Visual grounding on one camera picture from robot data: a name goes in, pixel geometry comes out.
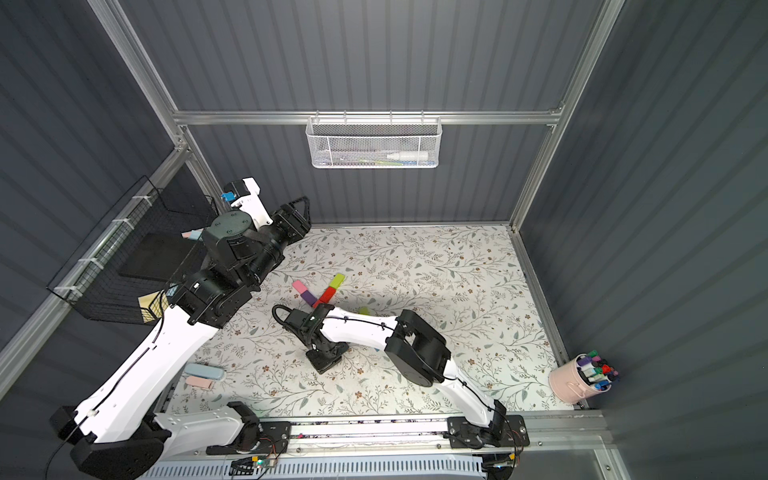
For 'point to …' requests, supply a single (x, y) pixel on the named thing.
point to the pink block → (299, 286)
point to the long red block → (326, 296)
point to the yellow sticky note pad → (153, 306)
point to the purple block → (308, 297)
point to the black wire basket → (90, 283)
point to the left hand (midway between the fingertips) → (302, 203)
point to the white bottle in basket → (409, 155)
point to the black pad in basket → (162, 256)
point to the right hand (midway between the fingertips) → (326, 371)
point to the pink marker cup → (580, 376)
